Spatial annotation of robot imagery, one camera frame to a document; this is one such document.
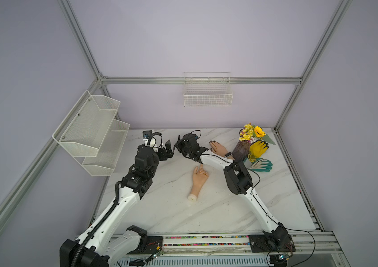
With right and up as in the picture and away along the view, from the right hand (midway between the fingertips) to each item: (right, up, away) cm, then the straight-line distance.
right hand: (174, 144), depth 104 cm
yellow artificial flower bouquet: (+42, +6, -21) cm, 47 cm away
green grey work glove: (+53, -12, -5) cm, 54 cm away
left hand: (-4, 0, -28) cm, 28 cm away
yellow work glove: (+54, -3, +3) cm, 54 cm away
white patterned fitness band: (+34, -6, -3) cm, 34 cm away
